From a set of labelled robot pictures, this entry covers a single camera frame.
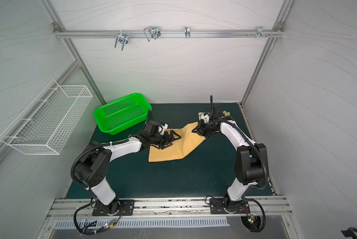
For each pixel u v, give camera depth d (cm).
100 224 70
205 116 84
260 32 77
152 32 77
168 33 78
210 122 78
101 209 73
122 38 79
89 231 68
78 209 64
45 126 68
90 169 46
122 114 114
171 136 79
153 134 74
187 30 72
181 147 91
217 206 73
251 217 72
